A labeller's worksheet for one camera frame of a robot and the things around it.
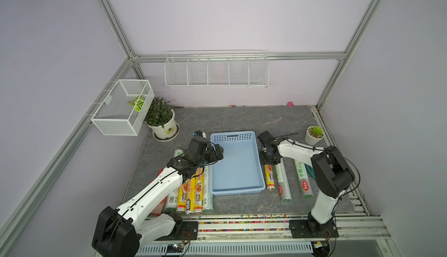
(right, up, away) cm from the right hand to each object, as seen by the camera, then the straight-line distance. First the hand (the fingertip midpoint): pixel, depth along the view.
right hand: (264, 159), depth 95 cm
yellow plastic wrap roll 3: (-38, -14, -15) cm, 43 cm away
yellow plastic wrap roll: (0, -7, -10) cm, 12 cm away
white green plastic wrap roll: (+7, -11, -13) cm, 18 cm away
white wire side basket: (-70, +27, -12) cm, 76 cm away
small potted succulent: (+28, +14, +1) cm, 31 cm away
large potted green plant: (-58, +23, 0) cm, 62 cm away
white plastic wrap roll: (-46, -16, -17) cm, 51 cm away
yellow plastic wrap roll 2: (-41, -14, -16) cm, 47 cm away
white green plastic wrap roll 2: (-29, -10, -15) cm, 35 cm away
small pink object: (+24, +34, +29) cm, 51 cm away
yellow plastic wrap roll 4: (-34, -11, -13) cm, 38 cm away
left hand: (-26, +6, -15) cm, 30 cm away
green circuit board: (-42, -32, -24) cm, 58 cm away
